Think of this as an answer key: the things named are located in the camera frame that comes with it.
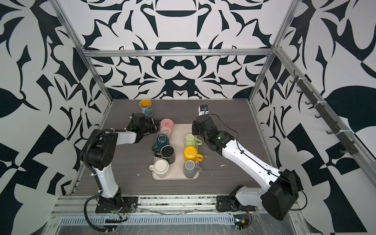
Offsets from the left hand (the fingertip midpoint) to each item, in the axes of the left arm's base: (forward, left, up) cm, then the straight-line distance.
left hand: (163, 114), depth 96 cm
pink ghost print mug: (-10, -2, 0) cm, 10 cm away
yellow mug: (-26, -16, -2) cm, 31 cm away
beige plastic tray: (-31, -8, -12) cm, 35 cm away
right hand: (-15, -20, +12) cm, 28 cm away
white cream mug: (-32, 0, -5) cm, 33 cm away
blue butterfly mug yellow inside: (+8, +13, -2) cm, 15 cm away
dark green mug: (-18, -1, -1) cm, 18 cm away
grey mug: (-35, -16, -3) cm, 39 cm away
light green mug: (-18, -17, -2) cm, 24 cm away
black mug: (-24, -3, -4) cm, 25 cm away
